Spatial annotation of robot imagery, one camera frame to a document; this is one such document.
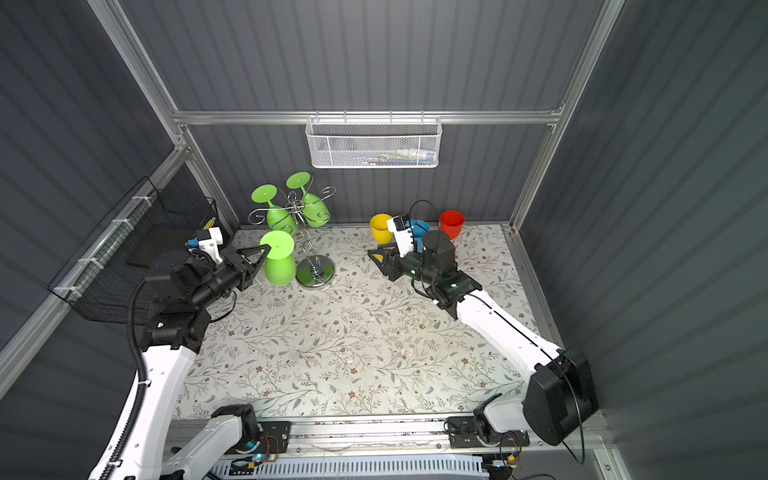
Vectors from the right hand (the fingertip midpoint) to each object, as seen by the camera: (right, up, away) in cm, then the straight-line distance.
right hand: (377, 252), depth 73 cm
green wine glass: (-24, -3, -1) cm, 24 cm away
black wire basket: (-61, -6, -8) cm, 62 cm away
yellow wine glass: (0, +7, +26) cm, 27 cm away
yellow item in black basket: (-49, +9, +12) cm, 51 cm away
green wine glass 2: (-32, +11, +18) cm, 38 cm away
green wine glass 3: (-21, +13, +20) cm, 32 cm away
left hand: (-23, +1, -8) cm, 24 cm away
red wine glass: (+24, +10, +27) cm, 37 cm away
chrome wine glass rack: (-24, -7, +31) cm, 40 cm away
